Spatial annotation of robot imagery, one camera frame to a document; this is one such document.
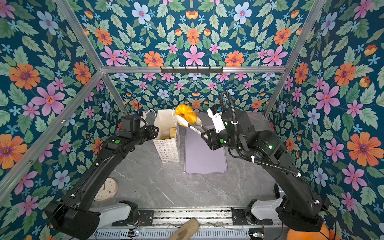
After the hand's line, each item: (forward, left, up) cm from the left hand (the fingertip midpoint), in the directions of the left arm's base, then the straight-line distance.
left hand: (158, 125), depth 74 cm
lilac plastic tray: (-4, -20, -29) cm, 35 cm away
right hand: (-14, -23, +11) cm, 29 cm away
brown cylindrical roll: (-43, -12, -26) cm, 51 cm away
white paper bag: (-6, -2, -12) cm, 14 cm away
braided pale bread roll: (+7, -4, -16) cm, 18 cm away
